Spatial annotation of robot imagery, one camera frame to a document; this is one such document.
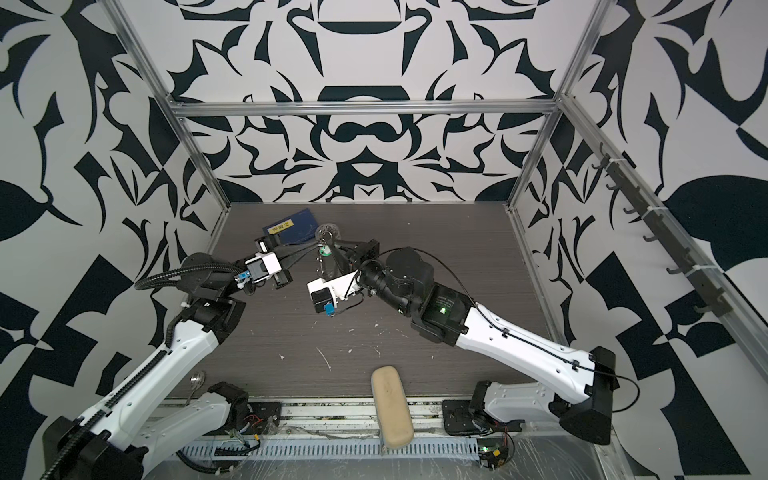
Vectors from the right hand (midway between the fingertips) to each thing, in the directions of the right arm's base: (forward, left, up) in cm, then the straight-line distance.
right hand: (336, 232), depth 56 cm
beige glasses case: (-23, -10, -40) cm, 47 cm away
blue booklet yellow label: (+37, +24, -41) cm, 60 cm away
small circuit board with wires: (-31, -34, -44) cm, 64 cm away
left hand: (0, +4, 0) cm, 4 cm away
